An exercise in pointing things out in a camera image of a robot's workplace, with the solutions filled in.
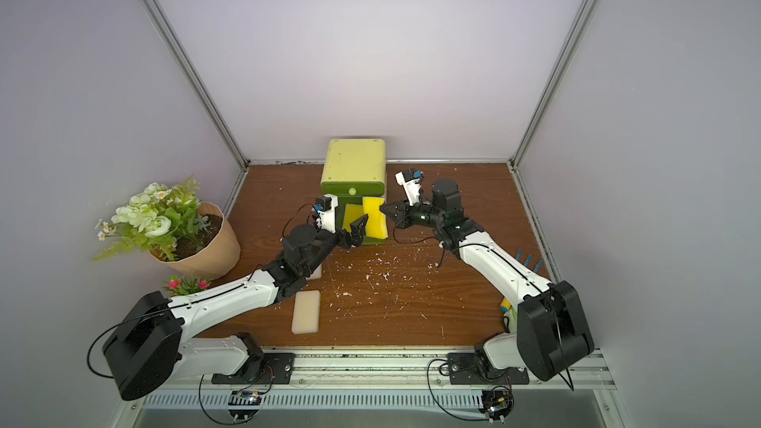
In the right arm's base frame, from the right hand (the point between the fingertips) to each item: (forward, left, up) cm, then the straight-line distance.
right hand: (382, 201), depth 76 cm
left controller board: (-41, +34, -27) cm, 60 cm away
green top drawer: (+10, +9, -7) cm, 15 cm away
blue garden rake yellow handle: (-17, -35, -26) cm, 47 cm away
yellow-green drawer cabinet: (+16, +10, -5) cm, 20 cm away
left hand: (-2, +7, -3) cm, 7 cm away
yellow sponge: (-4, +2, -5) cm, 7 cm away
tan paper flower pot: (-11, +45, -11) cm, 47 cm away
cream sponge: (-22, +21, -23) cm, 38 cm away
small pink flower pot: (-21, +47, -7) cm, 52 cm away
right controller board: (-40, -29, -28) cm, 57 cm away
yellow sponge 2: (+5, +10, -13) cm, 17 cm away
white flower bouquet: (-11, +51, +7) cm, 53 cm away
